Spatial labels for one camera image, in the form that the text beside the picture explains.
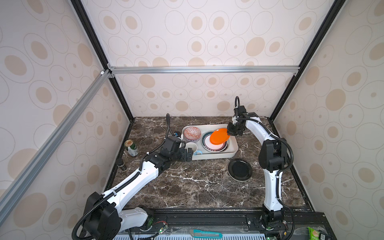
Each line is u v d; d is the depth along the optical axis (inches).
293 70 36.4
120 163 33.6
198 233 27.6
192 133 41.6
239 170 35.2
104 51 33.0
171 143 23.4
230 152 38.3
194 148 36.0
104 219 15.3
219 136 41.4
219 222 29.8
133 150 36.6
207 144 40.2
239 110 32.2
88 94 28.7
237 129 33.6
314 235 27.1
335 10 27.0
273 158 23.2
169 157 23.4
